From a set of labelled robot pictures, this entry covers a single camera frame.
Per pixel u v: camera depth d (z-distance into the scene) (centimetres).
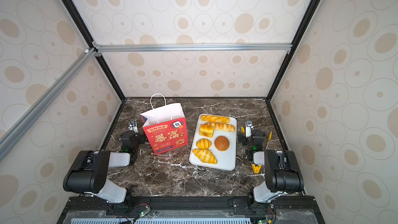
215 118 105
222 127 100
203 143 90
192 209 73
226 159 87
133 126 80
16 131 53
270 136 94
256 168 83
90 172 45
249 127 82
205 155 86
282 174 45
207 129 95
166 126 77
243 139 85
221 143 91
